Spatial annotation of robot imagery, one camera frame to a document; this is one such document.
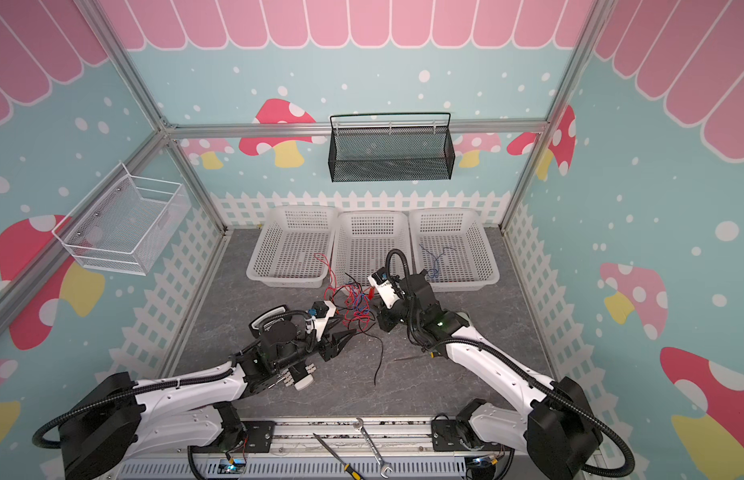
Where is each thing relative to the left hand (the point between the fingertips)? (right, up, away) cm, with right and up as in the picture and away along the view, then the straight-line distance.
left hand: (348, 329), depth 78 cm
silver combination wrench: (+9, -31, -7) cm, 33 cm away
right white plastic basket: (+35, +24, +35) cm, 55 cm away
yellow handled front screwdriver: (+2, -32, -8) cm, 33 cm away
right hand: (+6, +7, 0) cm, 9 cm away
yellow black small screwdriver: (+23, -10, +9) cm, 27 cm away
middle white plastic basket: (+1, +25, +38) cm, 46 cm away
